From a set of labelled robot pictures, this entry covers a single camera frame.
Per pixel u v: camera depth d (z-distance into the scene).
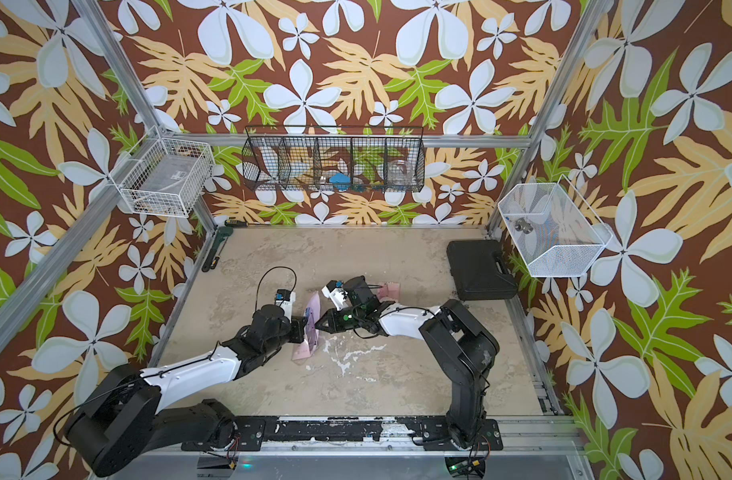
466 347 0.50
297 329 0.77
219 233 1.18
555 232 0.80
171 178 0.84
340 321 0.78
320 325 0.84
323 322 0.85
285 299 0.77
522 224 0.85
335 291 0.82
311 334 0.88
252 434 0.74
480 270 1.07
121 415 0.42
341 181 0.94
